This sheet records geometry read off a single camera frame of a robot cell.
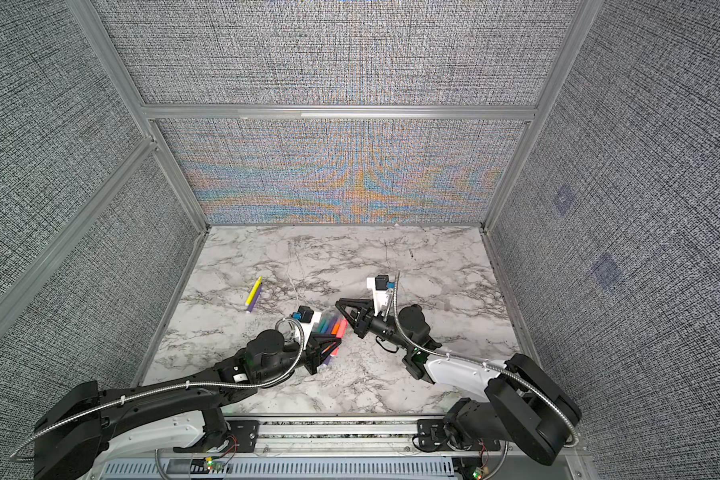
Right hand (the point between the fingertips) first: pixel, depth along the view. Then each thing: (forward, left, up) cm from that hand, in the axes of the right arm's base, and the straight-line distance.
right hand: (338, 300), depth 72 cm
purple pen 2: (+3, +3, -22) cm, 22 cm away
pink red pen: (-6, -1, -5) cm, 8 cm away
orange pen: (+2, +2, -22) cm, 22 cm away
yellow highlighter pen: (+17, +30, -23) cm, 41 cm away
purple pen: (+14, +29, -23) cm, 40 cm away
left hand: (-6, -1, -6) cm, 9 cm away
